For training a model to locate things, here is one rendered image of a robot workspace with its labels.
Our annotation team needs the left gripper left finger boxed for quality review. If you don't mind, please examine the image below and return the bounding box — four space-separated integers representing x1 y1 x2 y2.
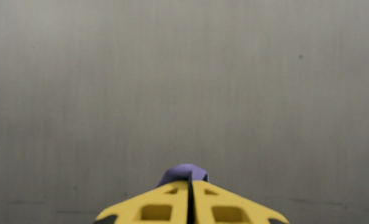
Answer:
96 181 188 224

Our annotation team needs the purple cloth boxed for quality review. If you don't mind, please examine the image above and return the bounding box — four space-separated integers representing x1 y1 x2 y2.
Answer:
154 164 210 224

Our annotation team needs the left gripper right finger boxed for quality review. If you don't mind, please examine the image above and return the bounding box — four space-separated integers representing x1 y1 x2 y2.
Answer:
192 181 290 224

